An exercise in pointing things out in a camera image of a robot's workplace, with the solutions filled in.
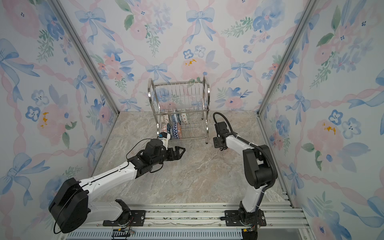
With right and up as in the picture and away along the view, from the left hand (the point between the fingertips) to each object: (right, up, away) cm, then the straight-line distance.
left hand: (181, 149), depth 81 cm
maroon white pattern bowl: (-12, +18, +19) cm, 28 cm away
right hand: (+25, +3, +17) cm, 31 cm away
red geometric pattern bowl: (-12, +12, +11) cm, 20 cm away
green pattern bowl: (+1, +18, +19) cm, 26 cm away
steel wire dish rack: (-2, +24, +22) cm, 33 cm away
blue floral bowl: (-5, +18, +19) cm, 27 cm away
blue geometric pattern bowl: (-9, +10, +14) cm, 19 cm away
